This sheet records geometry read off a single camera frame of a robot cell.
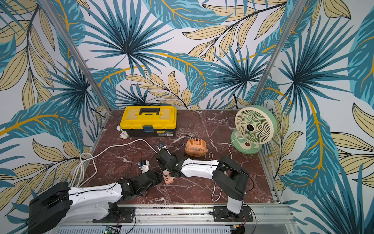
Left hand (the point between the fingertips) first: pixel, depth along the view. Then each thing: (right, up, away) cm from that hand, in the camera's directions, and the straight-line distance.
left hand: (159, 176), depth 84 cm
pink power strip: (+5, 0, -2) cm, 6 cm away
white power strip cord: (-48, +10, +11) cm, 50 cm away
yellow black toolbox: (-7, +32, +7) cm, 34 cm away
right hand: (+2, +11, +2) cm, 12 cm away
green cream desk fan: (+54, +30, -5) cm, 62 cm away
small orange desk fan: (+22, +17, 0) cm, 28 cm away
